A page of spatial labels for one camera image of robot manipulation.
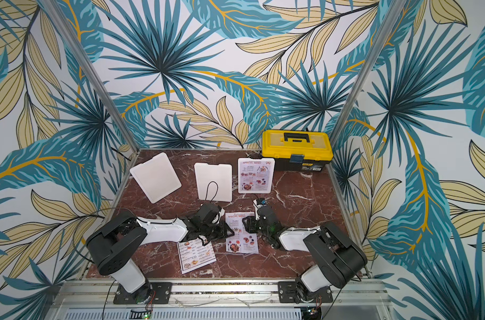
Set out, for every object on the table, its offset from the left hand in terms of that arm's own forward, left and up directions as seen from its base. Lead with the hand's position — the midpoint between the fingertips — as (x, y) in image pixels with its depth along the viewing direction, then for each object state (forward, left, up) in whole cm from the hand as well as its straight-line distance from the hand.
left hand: (232, 236), depth 86 cm
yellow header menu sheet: (-8, +15, -1) cm, 17 cm away
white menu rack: (+20, +33, +15) cm, 42 cm away
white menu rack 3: (+25, -2, +12) cm, 28 cm away
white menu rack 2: (+15, +7, +19) cm, 26 cm away
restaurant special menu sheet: (+26, -10, +10) cm, 29 cm away
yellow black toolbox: (+40, -32, +13) cm, 53 cm away
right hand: (+8, -6, 0) cm, 10 cm away
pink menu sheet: (-2, -4, 0) cm, 5 cm away
